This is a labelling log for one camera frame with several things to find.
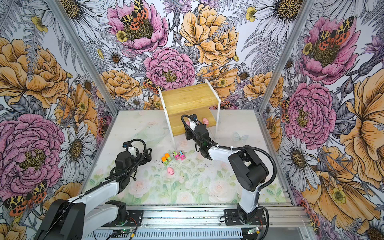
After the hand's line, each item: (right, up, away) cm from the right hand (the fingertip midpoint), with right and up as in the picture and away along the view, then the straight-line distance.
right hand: (187, 127), depth 91 cm
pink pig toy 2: (0, +3, 0) cm, 3 cm away
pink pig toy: (+11, +4, 0) cm, 11 cm away
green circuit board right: (+32, -48, -20) cm, 61 cm away
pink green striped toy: (-7, -18, +3) cm, 20 cm away
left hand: (-25, -16, -2) cm, 29 cm away
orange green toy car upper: (-13, -18, +3) cm, 22 cm away
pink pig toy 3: (-10, -25, -3) cm, 27 cm away
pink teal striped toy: (-4, -17, +3) cm, 18 cm away
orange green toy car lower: (-14, -20, 0) cm, 25 cm away
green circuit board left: (-28, -48, -20) cm, 59 cm away
